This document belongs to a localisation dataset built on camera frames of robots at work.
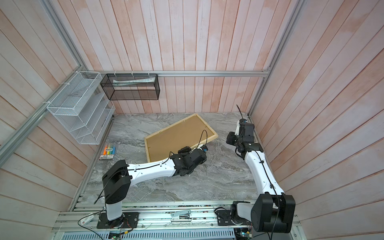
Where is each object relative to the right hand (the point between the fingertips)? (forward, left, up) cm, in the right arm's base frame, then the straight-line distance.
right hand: (230, 134), depth 84 cm
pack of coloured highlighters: (-3, +78, -17) cm, 80 cm away
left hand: (-8, +26, -5) cm, 27 cm away
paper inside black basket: (+25, +67, +18) cm, 73 cm away
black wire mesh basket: (+37, +67, +7) cm, 77 cm away
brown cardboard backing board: (+13, +25, -15) cm, 32 cm away
